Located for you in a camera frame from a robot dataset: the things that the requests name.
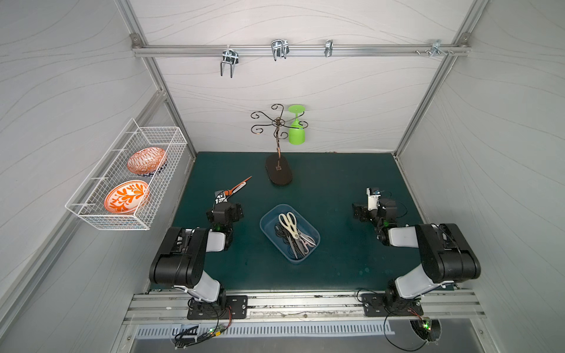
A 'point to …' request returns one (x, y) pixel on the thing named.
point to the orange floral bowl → (127, 196)
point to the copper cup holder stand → (278, 167)
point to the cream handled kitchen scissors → (290, 220)
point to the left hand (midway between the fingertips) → (225, 204)
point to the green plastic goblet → (296, 132)
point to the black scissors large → (281, 232)
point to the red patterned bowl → (146, 162)
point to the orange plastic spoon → (228, 193)
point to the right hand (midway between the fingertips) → (366, 201)
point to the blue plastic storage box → (270, 218)
